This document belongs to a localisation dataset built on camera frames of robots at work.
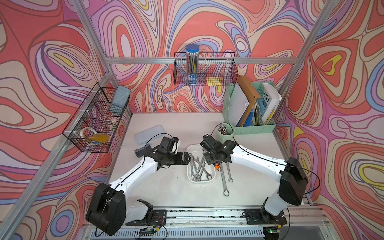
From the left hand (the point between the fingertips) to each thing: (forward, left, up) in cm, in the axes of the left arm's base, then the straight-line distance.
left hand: (185, 159), depth 83 cm
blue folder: (+27, -42, +3) cm, 50 cm away
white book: (+35, -56, +16) cm, 68 cm away
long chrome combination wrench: (-15, -23, -11) cm, 29 cm away
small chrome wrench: (-7, -26, -11) cm, 29 cm away
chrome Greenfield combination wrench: (-7, -7, -10) cm, 14 cm away
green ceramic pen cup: (+15, -24, +6) cm, 29 cm away
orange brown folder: (+30, -38, +22) cm, 53 cm away
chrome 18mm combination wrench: (-4, -13, -11) cm, 18 cm away
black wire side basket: (+12, +50, +14) cm, 54 cm away
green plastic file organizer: (+29, -59, -4) cm, 65 cm away
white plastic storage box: (-2, -7, -10) cm, 13 cm away
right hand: (0, -15, 0) cm, 15 cm away
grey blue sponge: (+24, +36, +23) cm, 49 cm away
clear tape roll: (+2, +46, +23) cm, 52 cm away
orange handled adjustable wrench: (-5, -17, +2) cm, 18 cm away
